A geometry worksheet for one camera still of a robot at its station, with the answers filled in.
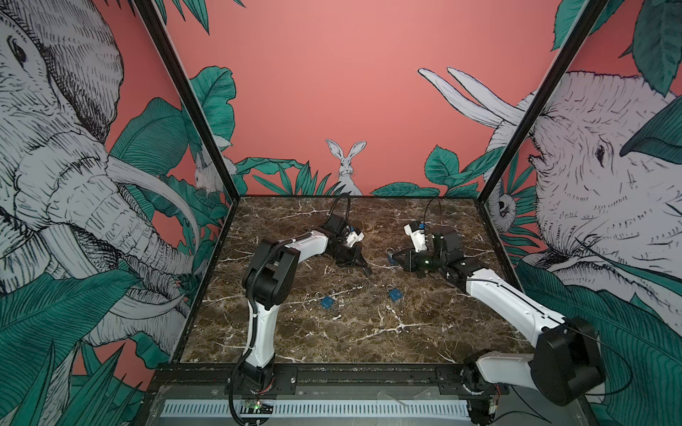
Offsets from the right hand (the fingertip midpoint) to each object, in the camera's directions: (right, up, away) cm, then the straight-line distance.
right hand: (391, 254), depth 81 cm
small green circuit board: (-38, -40, -11) cm, 56 cm away
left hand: (-6, -4, +11) cm, 14 cm away
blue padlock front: (-21, -17, +8) cm, 28 cm away
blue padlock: (+3, -15, +10) cm, 18 cm away
